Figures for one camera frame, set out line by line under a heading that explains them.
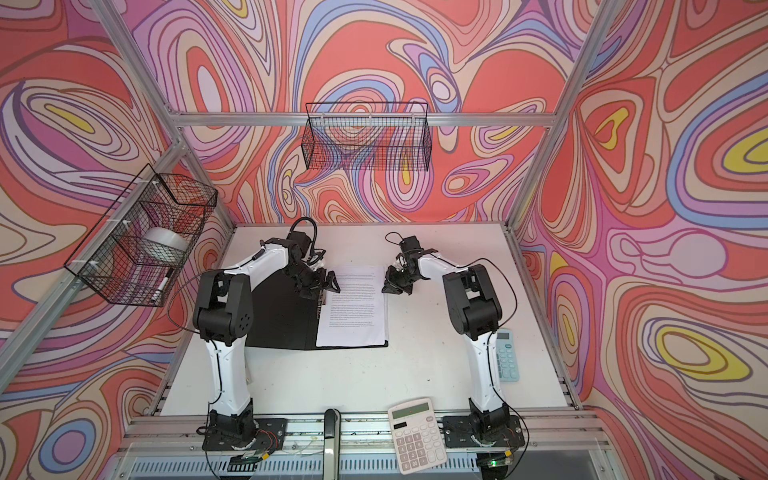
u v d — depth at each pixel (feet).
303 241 2.83
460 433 2.40
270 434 2.37
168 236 2.42
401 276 2.92
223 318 1.82
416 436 2.36
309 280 2.87
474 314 1.89
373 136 3.16
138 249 2.31
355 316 3.11
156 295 2.31
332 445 2.26
